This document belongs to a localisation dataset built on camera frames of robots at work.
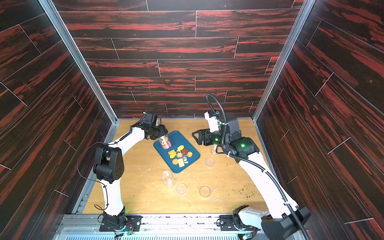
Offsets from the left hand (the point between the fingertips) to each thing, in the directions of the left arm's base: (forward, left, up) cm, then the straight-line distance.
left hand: (166, 132), depth 99 cm
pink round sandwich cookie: (-10, -2, -1) cm, 10 cm away
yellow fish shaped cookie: (-7, -9, -9) cm, 15 cm away
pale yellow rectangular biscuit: (-18, -11, -10) cm, 23 cm away
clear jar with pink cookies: (-9, -1, 0) cm, 9 cm away
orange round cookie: (-11, -16, -10) cm, 22 cm away
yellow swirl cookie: (-12, -9, -10) cm, 18 cm away
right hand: (-17, -23, +21) cm, 36 cm away
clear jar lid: (-16, -29, -11) cm, 35 cm away
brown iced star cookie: (-9, -13, -9) cm, 18 cm away
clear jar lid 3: (-35, -25, -11) cm, 45 cm away
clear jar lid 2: (-33, -12, -12) cm, 37 cm away
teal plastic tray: (+4, -6, -13) cm, 14 cm away
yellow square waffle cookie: (-11, -4, -9) cm, 15 cm away
